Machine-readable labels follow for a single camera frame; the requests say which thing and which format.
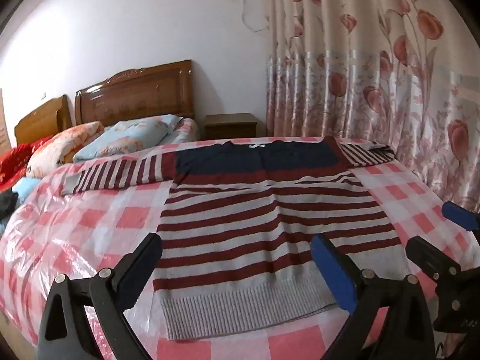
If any pink floral curtain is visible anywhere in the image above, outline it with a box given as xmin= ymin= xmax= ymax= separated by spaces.
xmin=264 ymin=0 xmax=480 ymax=214

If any wooden nightstand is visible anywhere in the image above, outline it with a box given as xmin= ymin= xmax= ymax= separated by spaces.
xmin=203 ymin=113 xmax=259 ymax=140

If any large wooden headboard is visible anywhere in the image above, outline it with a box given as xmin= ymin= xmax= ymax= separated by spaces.
xmin=74 ymin=59 xmax=196 ymax=126

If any blue floral pillow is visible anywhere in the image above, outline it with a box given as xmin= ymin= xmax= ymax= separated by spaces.
xmin=72 ymin=114 xmax=184 ymax=164

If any red blanket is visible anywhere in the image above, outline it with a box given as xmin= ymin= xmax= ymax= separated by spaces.
xmin=0 ymin=135 xmax=55 ymax=196

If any light blue cloth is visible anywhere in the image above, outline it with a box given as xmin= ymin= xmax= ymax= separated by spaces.
xmin=11 ymin=177 xmax=42 ymax=203

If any orange floral pillow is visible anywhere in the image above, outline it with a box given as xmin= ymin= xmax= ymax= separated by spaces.
xmin=27 ymin=121 xmax=106 ymax=179

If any pink checked blanket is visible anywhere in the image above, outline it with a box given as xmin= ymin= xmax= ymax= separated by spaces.
xmin=0 ymin=135 xmax=480 ymax=360

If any small wooden headboard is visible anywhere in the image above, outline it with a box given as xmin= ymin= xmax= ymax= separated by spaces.
xmin=14 ymin=95 xmax=73 ymax=145

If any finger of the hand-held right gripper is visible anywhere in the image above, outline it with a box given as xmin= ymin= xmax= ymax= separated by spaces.
xmin=442 ymin=201 xmax=480 ymax=231
xmin=405 ymin=235 xmax=466 ymax=297

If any dark cloth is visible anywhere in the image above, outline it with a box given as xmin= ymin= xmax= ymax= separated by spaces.
xmin=0 ymin=190 xmax=19 ymax=222

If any wooden wardrobe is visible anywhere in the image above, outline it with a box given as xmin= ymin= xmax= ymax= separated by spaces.
xmin=0 ymin=88 xmax=10 ymax=151

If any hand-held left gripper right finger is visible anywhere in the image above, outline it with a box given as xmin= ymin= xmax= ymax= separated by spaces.
xmin=310 ymin=233 xmax=437 ymax=360

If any red and grey striped sweater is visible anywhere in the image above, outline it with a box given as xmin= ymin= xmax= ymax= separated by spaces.
xmin=62 ymin=135 xmax=411 ymax=342

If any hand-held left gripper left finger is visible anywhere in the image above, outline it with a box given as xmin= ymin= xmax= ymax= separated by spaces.
xmin=37 ymin=232 xmax=164 ymax=360

